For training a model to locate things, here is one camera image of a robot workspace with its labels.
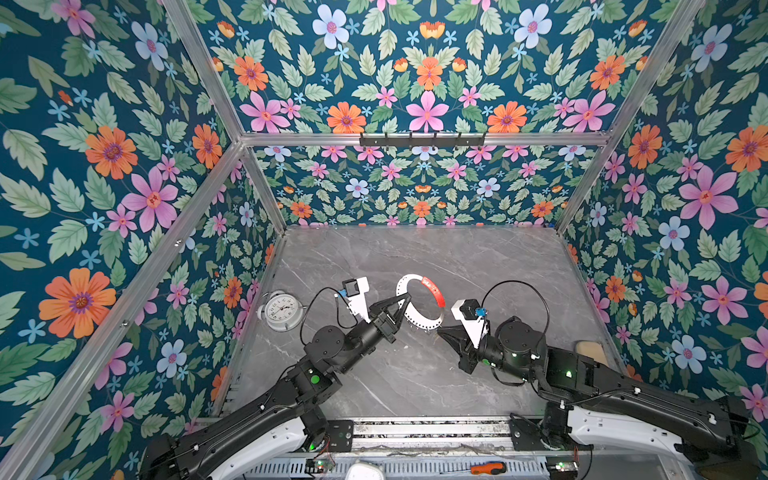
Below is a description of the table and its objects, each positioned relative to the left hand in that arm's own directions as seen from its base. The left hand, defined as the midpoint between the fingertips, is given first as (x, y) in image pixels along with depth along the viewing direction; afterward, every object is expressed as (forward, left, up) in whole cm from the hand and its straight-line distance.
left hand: (414, 295), depth 59 cm
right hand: (-4, -5, -9) cm, 11 cm away
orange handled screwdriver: (-28, -16, -33) cm, 46 cm away
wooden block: (-3, -52, -32) cm, 61 cm away
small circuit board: (-25, +23, -35) cm, 49 cm away
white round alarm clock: (+16, +40, -32) cm, 53 cm away
